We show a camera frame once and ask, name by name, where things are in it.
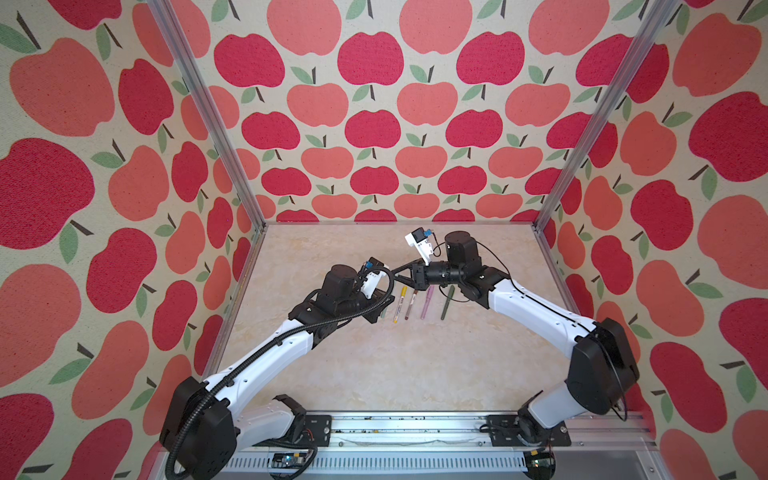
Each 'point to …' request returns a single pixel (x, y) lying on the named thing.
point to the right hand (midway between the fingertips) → (397, 273)
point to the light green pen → (383, 313)
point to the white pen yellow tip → (403, 296)
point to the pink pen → (426, 304)
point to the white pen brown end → (409, 307)
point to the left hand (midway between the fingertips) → (395, 298)
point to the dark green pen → (448, 302)
